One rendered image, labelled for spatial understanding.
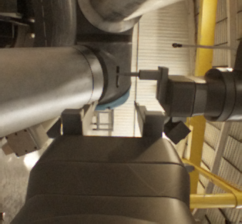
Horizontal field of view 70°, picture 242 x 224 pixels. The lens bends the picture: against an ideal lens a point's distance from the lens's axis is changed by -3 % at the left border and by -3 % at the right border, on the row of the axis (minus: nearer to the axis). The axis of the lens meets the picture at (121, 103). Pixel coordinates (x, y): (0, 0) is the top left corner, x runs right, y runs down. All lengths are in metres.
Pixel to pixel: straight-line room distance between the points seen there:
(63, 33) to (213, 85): 0.42
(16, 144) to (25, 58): 0.51
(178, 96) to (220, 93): 0.05
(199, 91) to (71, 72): 0.17
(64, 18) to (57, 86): 0.32
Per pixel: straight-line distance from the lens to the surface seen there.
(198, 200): 4.28
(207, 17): 12.61
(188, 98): 0.22
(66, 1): 0.56
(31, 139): 0.68
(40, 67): 0.24
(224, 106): 0.24
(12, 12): 0.57
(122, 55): 0.35
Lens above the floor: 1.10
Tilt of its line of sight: level
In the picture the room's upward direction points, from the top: 91 degrees clockwise
